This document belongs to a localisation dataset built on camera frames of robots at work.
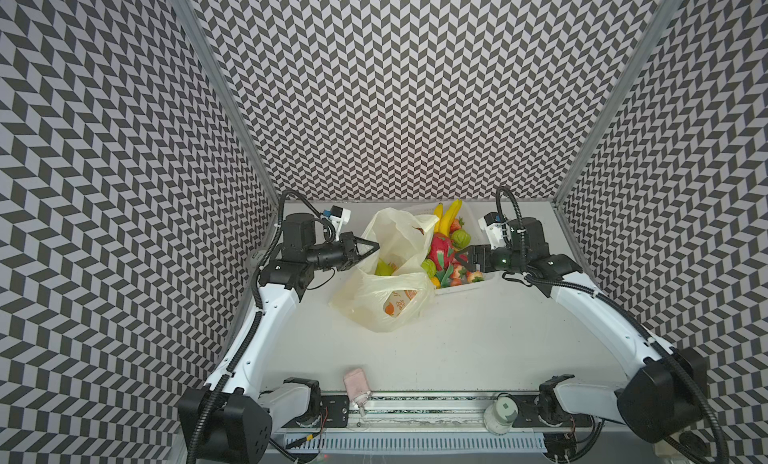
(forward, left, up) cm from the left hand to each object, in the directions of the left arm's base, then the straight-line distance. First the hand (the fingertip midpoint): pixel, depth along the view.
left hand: (378, 248), depth 70 cm
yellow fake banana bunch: (+25, -20, -19) cm, 37 cm away
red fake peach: (+6, -22, -26) cm, 35 cm away
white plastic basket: (+28, -30, -19) cm, 45 cm away
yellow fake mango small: (+4, -16, -24) cm, 29 cm away
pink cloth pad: (-25, +6, -22) cm, 34 cm away
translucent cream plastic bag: (-12, -3, +3) cm, 13 cm away
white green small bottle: (-32, -26, -19) cm, 45 cm away
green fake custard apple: (+19, -25, -22) cm, 38 cm away
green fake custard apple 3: (+6, -14, -19) cm, 24 cm away
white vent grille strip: (-36, -8, -29) cm, 47 cm away
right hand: (+3, -23, -11) cm, 25 cm away
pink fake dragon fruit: (+11, -18, -18) cm, 28 cm away
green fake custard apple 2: (+9, +1, -24) cm, 25 cm away
